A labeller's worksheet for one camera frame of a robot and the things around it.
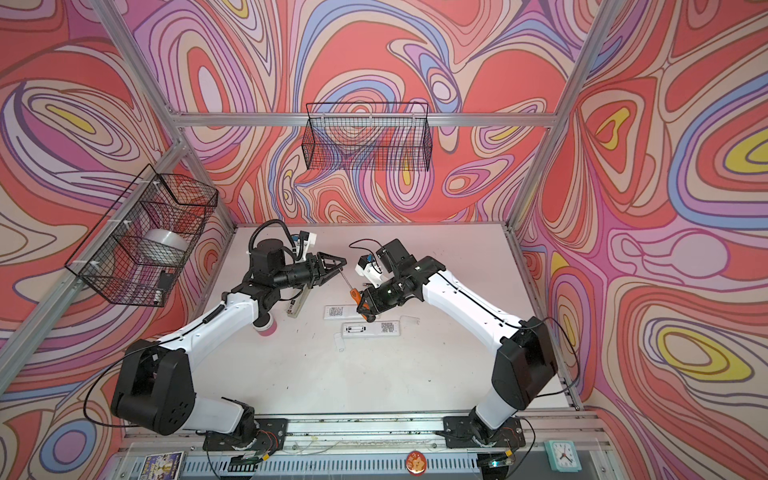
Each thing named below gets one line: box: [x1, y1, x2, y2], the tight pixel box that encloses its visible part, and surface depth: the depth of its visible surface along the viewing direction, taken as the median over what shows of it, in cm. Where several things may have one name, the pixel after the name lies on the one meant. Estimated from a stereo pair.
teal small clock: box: [543, 440, 583, 473], surface depth 70 cm
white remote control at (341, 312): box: [323, 304, 366, 320], surface depth 95 cm
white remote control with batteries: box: [341, 320, 401, 338], surface depth 92 cm
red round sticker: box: [406, 450, 427, 477], surface depth 71 cm
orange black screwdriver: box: [338, 268, 362, 305], surface depth 78 cm
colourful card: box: [138, 451, 185, 480], surface depth 69 cm
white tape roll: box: [137, 229, 190, 267], surface depth 74 cm
